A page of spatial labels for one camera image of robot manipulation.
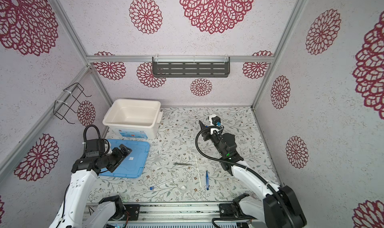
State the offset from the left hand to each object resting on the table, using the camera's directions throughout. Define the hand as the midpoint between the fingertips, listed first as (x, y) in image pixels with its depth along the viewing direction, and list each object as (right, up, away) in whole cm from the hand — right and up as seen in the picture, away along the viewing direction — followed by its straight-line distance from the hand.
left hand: (127, 157), depth 79 cm
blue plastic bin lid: (0, -7, +10) cm, 13 cm away
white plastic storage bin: (-11, +22, +34) cm, 42 cm away
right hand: (+41, +21, -5) cm, 46 cm away
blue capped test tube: (+13, -17, +2) cm, 21 cm away
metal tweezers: (+26, -6, +11) cm, 29 cm away
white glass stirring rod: (+38, -8, +11) cm, 40 cm away
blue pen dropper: (+43, -14, +4) cm, 45 cm away
